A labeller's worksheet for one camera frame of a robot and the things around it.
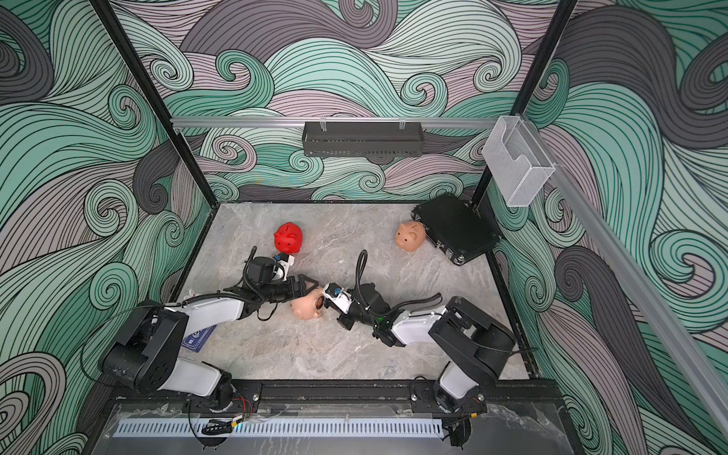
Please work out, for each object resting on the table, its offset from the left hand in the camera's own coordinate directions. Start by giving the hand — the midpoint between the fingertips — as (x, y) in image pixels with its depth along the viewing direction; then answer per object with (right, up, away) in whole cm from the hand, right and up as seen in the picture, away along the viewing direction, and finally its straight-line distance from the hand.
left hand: (311, 286), depth 88 cm
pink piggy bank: (+1, -4, -7) cm, 8 cm away
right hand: (+6, -4, -4) cm, 9 cm away
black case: (+54, +19, +19) cm, 60 cm away
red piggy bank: (-10, +15, +10) cm, 20 cm away
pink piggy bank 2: (+34, +16, +9) cm, 38 cm away
